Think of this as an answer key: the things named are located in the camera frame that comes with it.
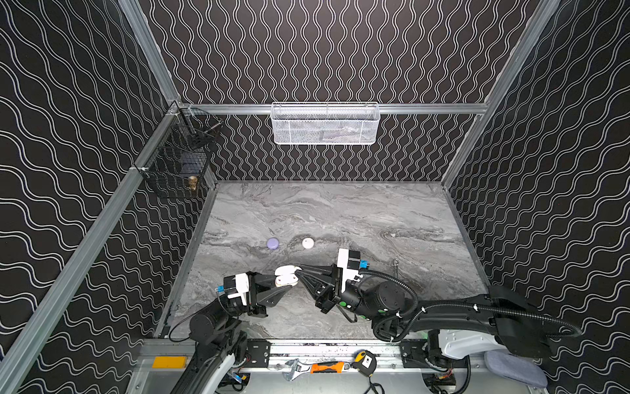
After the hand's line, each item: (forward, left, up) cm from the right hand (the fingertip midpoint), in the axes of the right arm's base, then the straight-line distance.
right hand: (297, 271), depth 55 cm
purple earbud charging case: (+27, +15, -32) cm, 44 cm away
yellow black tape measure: (-12, -18, -32) cm, 39 cm away
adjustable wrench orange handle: (-14, +3, -34) cm, 37 cm away
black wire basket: (+46, +49, -7) cm, 67 cm away
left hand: (-3, +2, -2) cm, 4 cm away
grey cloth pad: (-13, -60, -33) cm, 70 cm away
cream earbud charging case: (-1, +3, -1) cm, 3 cm away
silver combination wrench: (+21, -33, -36) cm, 54 cm away
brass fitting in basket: (+35, +39, -5) cm, 52 cm away
